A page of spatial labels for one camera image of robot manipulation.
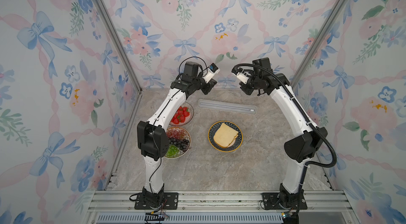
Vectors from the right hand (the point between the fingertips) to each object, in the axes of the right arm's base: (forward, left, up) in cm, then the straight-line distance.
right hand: (244, 79), depth 83 cm
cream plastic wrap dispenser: (-4, +7, -18) cm, 20 cm away
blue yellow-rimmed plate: (-21, +1, -29) cm, 35 cm away
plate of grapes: (-22, +35, -26) cm, 49 cm away
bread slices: (-18, +9, -27) cm, 34 cm away
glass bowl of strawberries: (-4, +35, -27) cm, 45 cm away
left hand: (0, +15, 0) cm, 15 cm away
